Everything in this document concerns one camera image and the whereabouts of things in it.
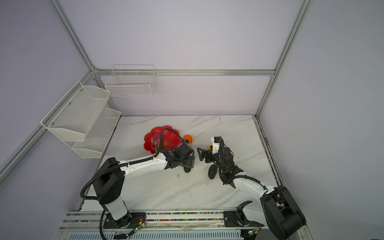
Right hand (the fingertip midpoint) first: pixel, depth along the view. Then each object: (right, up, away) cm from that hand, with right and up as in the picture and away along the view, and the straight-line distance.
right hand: (203, 147), depth 84 cm
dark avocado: (+5, -15, +4) cm, 16 cm away
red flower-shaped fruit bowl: (-24, +2, +23) cm, 33 cm away
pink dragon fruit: (-31, +2, +12) cm, 33 cm away
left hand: (-10, -8, +3) cm, 13 cm away
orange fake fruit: (-9, +5, +18) cm, 20 cm away
